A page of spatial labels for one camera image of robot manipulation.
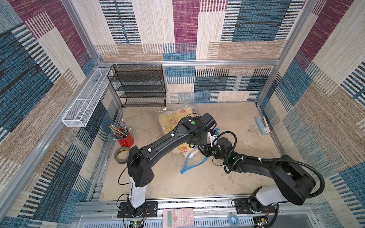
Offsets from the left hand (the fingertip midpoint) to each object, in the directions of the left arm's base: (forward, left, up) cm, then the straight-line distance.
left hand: (202, 141), depth 79 cm
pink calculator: (-33, +13, -17) cm, 39 cm away
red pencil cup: (+8, +46, -11) cm, 48 cm away
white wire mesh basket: (+10, +61, +16) cm, 64 cm away
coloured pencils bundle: (+12, +51, -7) cm, 52 cm away
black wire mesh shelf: (+49, +43, +2) cm, 65 cm away
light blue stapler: (+21, -47, -15) cm, 54 cm away
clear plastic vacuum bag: (-3, +4, -13) cm, 14 cm away
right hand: (+2, 0, -10) cm, 10 cm away
